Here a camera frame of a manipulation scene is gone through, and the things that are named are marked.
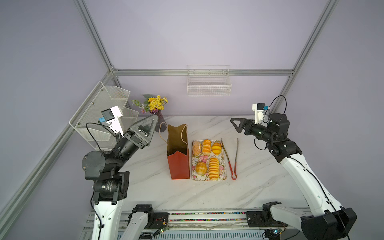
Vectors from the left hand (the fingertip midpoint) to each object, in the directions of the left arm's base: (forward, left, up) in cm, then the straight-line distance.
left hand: (157, 119), depth 46 cm
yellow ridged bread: (+21, -26, -50) cm, 60 cm away
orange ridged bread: (+22, -19, -50) cm, 57 cm away
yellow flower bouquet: (+36, +15, -25) cm, 46 cm away
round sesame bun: (+20, -12, -48) cm, 53 cm away
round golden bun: (+6, -15, -49) cm, 52 cm away
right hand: (+16, -32, -19) cm, 40 cm away
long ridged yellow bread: (+6, -23, -49) cm, 55 cm away
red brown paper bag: (+5, -4, -27) cm, 28 cm away
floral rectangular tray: (+13, -19, -53) cm, 58 cm away
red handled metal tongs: (+2, -34, -53) cm, 63 cm away
